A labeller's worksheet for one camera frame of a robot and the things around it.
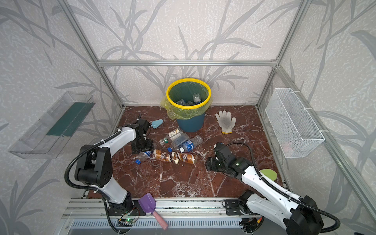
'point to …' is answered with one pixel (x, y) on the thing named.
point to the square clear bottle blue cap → (177, 143)
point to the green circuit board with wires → (127, 220)
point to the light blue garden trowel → (156, 123)
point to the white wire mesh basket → (293, 129)
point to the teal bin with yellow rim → (185, 100)
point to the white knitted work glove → (225, 122)
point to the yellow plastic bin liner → (174, 112)
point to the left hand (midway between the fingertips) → (149, 146)
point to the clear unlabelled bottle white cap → (196, 97)
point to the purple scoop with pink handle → (148, 202)
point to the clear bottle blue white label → (189, 146)
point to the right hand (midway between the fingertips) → (209, 159)
